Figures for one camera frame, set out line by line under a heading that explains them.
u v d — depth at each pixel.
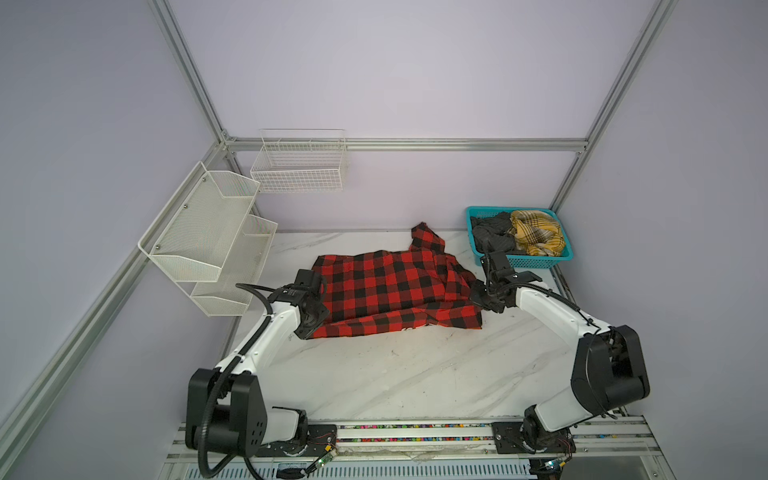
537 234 1.04
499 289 0.65
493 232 1.10
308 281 0.68
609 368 0.45
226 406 0.41
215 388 0.39
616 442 0.75
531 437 0.67
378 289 1.01
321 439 0.74
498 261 0.72
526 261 1.04
